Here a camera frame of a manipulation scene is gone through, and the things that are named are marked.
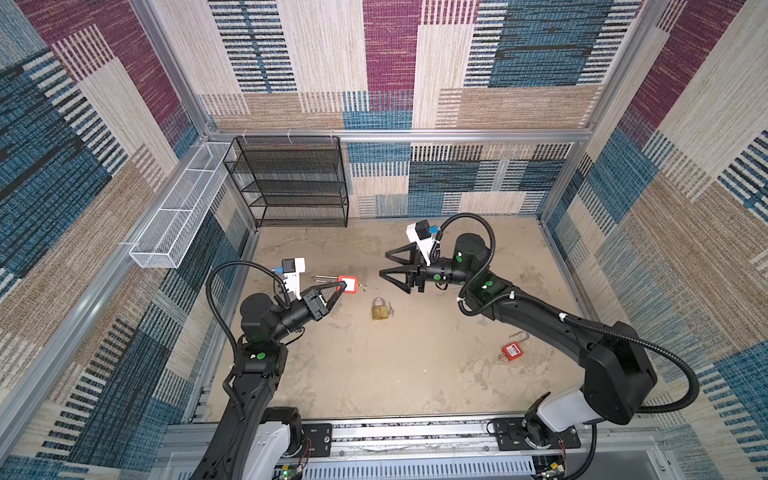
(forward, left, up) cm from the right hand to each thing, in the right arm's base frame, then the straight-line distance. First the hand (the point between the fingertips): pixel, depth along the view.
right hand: (384, 268), depth 69 cm
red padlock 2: (-9, -36, -28) cm, 46 cm away
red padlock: (-3, +7, -1) cm, 8 cm away
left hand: (-3, +9, -1) cm, 9 cm away
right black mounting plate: (-30, -29, -29) cm, 51 cm away
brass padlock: (+4, +2, -29) cm, 29 cm away
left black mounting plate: (-28, +17, -30) cm, 45 cm away
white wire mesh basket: (+6, +51, +4) cm, 51 cm away
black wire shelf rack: (+50, +34, -13) cm, 62 cm away
